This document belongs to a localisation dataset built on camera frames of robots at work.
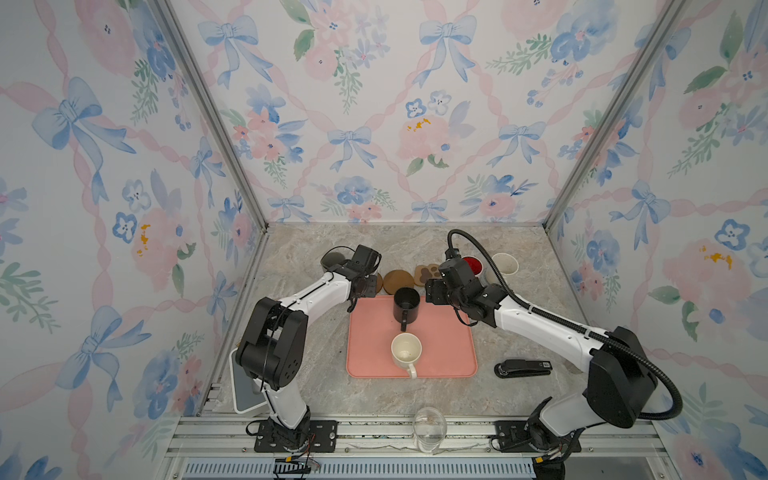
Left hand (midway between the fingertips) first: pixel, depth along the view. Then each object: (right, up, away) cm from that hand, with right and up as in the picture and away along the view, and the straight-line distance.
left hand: (365, 282), depth 94 cm
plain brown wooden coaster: (+10, 0, +10) cm, 14 cm away
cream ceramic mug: (+12, -19, -7) cm, 24 cm away
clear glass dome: (+18, -36, -18) cm, 44 cm away
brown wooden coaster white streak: (+4, -1, +9) cm, 10 cm away
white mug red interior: (+36, +5, +5) cm, 37 cm away
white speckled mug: (+47, +6, +6) cm, 48 cm away
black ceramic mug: (+13, -8, 0) cm, 15 cm away
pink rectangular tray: (+24, -14, -4) cm, 28 cm away
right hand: (+21, 0, -7) cm, 22 cm away
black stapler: (+42, -23, -10) cm, 49 cm away
